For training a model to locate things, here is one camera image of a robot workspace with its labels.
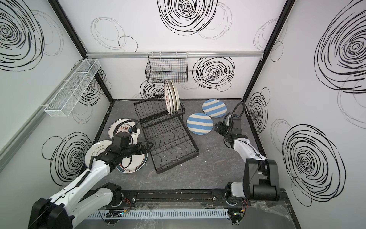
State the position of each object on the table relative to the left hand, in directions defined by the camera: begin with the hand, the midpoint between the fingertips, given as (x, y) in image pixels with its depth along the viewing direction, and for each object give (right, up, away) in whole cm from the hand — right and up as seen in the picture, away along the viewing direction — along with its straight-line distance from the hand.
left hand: (147, 144), depth 82 cm
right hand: (+44, +9, +8) cm, 46 cm away
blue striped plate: (+46, +22, +33) cm, 61 cm away
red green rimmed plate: (-3, -6, -13) cm, 15 cm away
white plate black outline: (-36, -5, +10) cm, 38 cm away
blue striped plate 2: (+33, +10, +23) cm, 42 cm away
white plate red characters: (-6, +13, -20) cm, 24 cm away
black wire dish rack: (+14, -1, +12) cm, 19 cm away
